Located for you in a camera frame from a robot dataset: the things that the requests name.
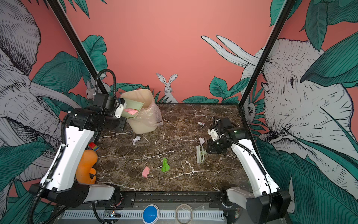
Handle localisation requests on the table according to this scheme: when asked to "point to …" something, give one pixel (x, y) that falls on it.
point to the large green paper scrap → (165, 165)
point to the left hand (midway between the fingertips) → (122, 121)
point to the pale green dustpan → (132, 104)
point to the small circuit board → (112, 213)
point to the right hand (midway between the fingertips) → (206, 148)
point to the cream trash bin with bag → (142, 114)
